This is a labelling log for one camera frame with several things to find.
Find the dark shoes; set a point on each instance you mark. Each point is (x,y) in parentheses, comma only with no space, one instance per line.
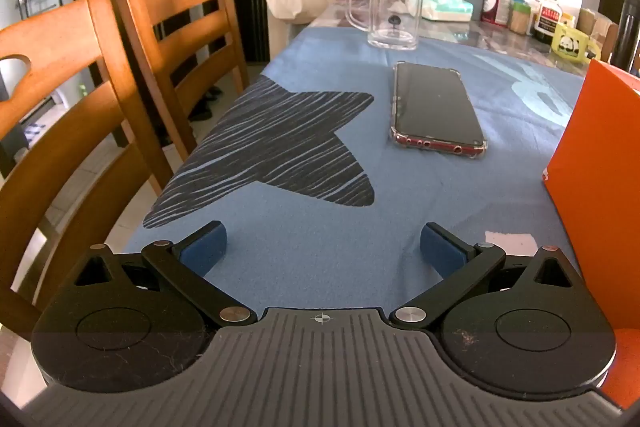
(205,102)

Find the beige carton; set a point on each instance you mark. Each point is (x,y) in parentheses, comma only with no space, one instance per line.
(590,24)

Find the black thermos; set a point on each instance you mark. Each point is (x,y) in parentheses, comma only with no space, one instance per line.
(627,32)

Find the jar with green lid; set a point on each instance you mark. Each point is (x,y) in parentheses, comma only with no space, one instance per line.
(520,19)

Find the clear glass mug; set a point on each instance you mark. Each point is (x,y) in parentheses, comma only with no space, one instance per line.
(395,7)

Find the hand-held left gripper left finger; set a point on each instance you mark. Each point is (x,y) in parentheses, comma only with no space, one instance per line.
(205,248)

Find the blue printed tablecloth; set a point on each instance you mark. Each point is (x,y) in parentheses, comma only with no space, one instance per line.
(310,227)

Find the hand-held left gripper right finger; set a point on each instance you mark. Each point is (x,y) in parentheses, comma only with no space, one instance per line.
(442,250)

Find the orange cardboard box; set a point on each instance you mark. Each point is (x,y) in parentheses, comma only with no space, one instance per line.
(600,167)

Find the smartphone in clear case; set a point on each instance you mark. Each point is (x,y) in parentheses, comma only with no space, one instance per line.
(435,107)

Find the yellow-green panda mug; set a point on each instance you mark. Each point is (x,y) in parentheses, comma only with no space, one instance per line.
(572,44)

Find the wooden chair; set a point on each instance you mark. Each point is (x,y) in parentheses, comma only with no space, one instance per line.
(60,117)
(170,37)

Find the dark bottle with white label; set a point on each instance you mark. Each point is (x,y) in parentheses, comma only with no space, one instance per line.
(547,19)

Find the red packet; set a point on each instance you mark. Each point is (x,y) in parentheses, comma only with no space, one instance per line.
(496,2)

